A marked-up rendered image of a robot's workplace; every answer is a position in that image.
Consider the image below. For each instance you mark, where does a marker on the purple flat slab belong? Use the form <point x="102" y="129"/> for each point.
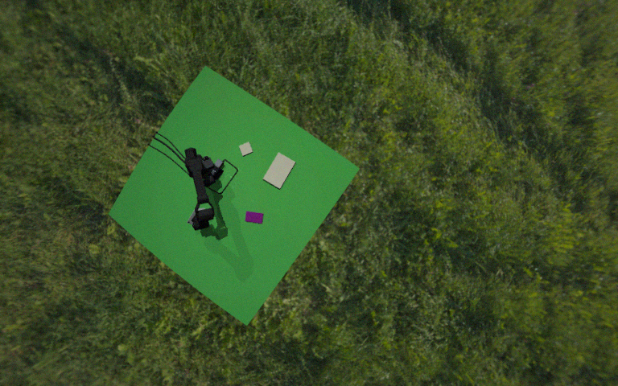
<point x="254" y="217"/>

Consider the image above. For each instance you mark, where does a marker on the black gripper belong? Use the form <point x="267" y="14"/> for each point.
<point x="208" y="180"/>

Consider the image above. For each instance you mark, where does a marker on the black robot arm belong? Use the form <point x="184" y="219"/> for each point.
<point x="194" y="167"/>

